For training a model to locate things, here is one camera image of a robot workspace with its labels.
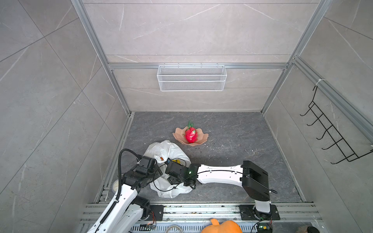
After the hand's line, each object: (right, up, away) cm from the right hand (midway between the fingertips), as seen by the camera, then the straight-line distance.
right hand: (175, 177), depth 81 cm
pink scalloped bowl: (+1, +23, +22) cm, 31 cm away
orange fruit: (-6, +13, -10) cm, 17 cm away
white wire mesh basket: (+10, +63, +20) cm, 67 cm away
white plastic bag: (-7, +16, -7) cm, 18 cm away
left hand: (-10, +4, -1) cm, 11 cm away
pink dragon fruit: (+9, +23, +14) cm, 29 cm away
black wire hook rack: (+74, +17, -23) cm, 79 cm away
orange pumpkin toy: (+25, -16, -17) cm, 34 cm away
